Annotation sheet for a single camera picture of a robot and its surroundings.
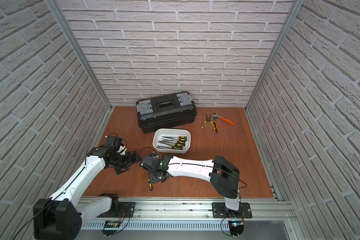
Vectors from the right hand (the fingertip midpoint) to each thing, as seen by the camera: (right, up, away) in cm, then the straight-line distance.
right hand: (157, 176), depth 79 cm
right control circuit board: (+40, -22, -8) cm, 46 cm away
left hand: (-12, +8, +2) cm, 14 cm away
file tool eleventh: (+8, +13, +16) cm, 22 cm away
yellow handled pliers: (+32, +31, +32) cm, 55 cm away
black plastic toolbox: (+2, +36, +16) cm, 39 cm away
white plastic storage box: (-3, +22, +19) cm, 29 cm away
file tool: (+10, +18, +21) cm, 29 cm away
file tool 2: (+12, +15, +19) cm, 27 cm away
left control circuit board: (-22, -22, -6) cm, 32 cm away
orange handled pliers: (+39, +34, +35) cm, 63 cm away
